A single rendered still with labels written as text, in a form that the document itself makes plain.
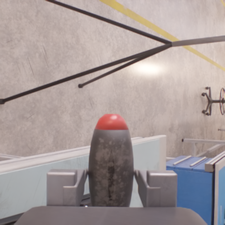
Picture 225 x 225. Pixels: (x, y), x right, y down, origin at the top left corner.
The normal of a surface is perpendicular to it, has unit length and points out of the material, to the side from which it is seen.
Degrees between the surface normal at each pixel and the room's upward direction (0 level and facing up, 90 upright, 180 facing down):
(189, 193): 90
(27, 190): 0
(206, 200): 90
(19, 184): 0
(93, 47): 0
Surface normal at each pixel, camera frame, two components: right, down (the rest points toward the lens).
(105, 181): -0.22, 0.05
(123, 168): 0.53, -0.04
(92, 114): 0.85, 0.00
